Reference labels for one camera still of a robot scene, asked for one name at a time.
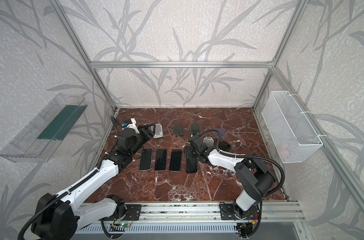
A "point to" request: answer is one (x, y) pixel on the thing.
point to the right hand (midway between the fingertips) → (188, 146)
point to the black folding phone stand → (224, 146)
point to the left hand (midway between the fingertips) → (155, 122)
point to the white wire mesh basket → (294, 137)
